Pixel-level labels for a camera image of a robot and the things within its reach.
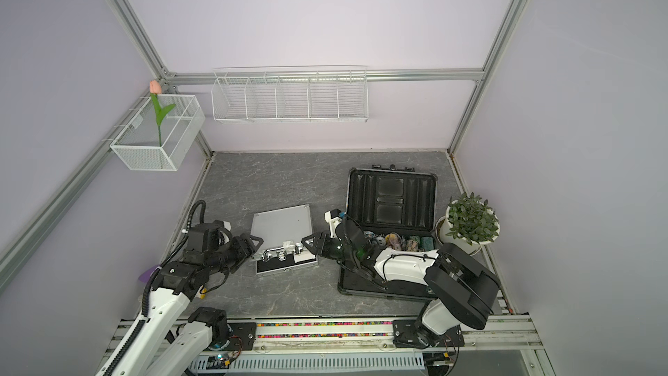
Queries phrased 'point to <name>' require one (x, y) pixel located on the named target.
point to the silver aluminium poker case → (282, 231)
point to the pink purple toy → (145, 276)
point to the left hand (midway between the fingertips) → (258, 248)
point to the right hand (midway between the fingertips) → (303, 243)
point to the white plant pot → (446, 223)
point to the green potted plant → (473, 219)
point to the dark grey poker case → (382, 200)
